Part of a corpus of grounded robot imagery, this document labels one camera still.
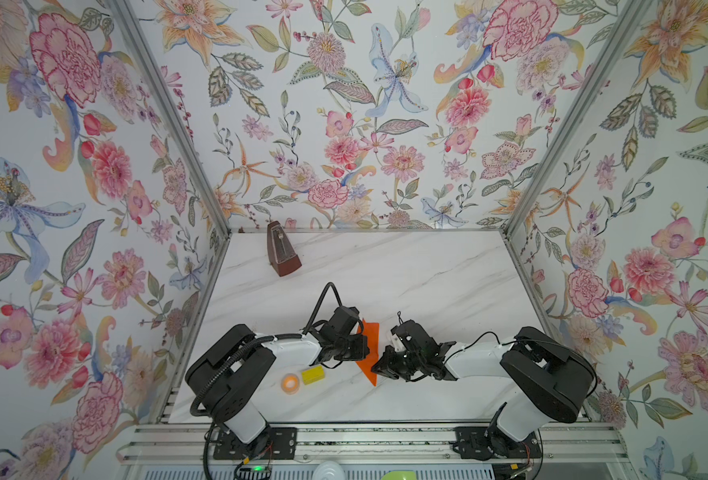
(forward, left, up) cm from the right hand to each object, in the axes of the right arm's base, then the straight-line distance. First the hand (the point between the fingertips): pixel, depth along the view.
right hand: (369, 369), depth 86 cm
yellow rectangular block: (-3, +15, +2) cm, 16 cm away
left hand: (+4, -2, +1) cm, 4 cm away
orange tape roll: (-5, +22, 0) cm, 22 cm away
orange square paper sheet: (+12, -1, 0) cm, 12 cm away
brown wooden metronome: (+35, +31, +8) cm, 47 cm away
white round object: (-25, +8, +5) cm, 26 cm away
